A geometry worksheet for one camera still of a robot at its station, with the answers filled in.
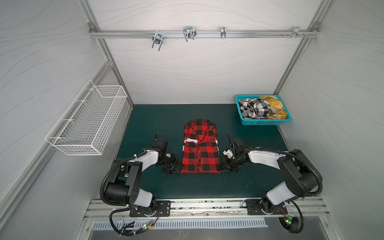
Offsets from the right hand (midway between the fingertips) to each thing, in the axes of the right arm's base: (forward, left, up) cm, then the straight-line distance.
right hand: (220, 166), depth 87 cm
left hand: (0, +22, +1) cm, 22 cm away
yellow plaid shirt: (+38, -40, +9) cm, 56 cm away
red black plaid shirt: (+8, +12, +3) cm, 15 cm away
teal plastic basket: (+31, -27, +4) cm, 42 cm away
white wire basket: (+3, +66, +31) cm, 73 cm away
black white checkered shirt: (+43, -26, +6) cm, 50 cm away
